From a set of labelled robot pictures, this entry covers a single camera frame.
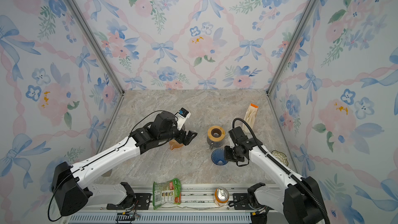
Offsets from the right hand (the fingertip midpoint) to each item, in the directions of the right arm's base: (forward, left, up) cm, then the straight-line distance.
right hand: (225, 156), depth 83 cm
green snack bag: (-18, +29, -2) cm, 34 cm away
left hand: (+7, +18, +17) cm, 26 cm away
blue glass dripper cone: (+1, +3, -5) cm, 6 cm away
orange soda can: (-20, +4, +5) cm, 21 cm away
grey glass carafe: (+6, +6, +1) cm, 9 cm away
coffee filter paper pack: (+23, -17, +3) cm, 29 cm away
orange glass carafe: (-3, +24, +20) cm, 31 cm away
